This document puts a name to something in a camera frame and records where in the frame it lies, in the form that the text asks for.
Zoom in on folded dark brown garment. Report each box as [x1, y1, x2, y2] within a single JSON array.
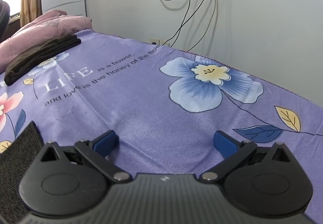
[[4, 34, 81, 86]]

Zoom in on pink quilt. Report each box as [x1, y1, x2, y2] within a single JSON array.
[[1, 9, 92, 73]]

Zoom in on purple floral bed sheet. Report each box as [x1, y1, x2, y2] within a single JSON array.
[[1, 30, 322, 223]]

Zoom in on wall power socket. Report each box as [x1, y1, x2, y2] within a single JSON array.
[[151, 38, 170, 47]]

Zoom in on dark grey tweed pants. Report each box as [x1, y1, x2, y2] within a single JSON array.
[[1, 121, 44, 223]]

